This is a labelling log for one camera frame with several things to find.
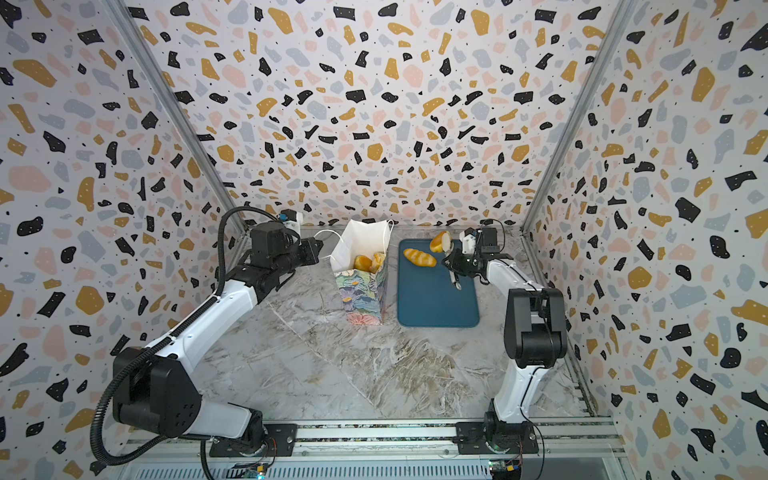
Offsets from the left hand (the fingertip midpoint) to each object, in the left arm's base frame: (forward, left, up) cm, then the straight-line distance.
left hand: (322, 236), depth 81 cm
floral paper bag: (-11, -11, -10) cm, 19 cm away
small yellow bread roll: (+4, -9, -18) cm, 20 cm away
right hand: (+5, -35, -14) cm, 38 cm away
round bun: (+1, -15, -13) cm, 19 cm away
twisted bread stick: (+12, -29, -25) cm, 40 cm away
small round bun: (+14, -34, -19) cm, 42 cm away
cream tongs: (-7, -38, -14) cm, 41 cm away
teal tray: (-1, -31, -29) cm, 43 cm away
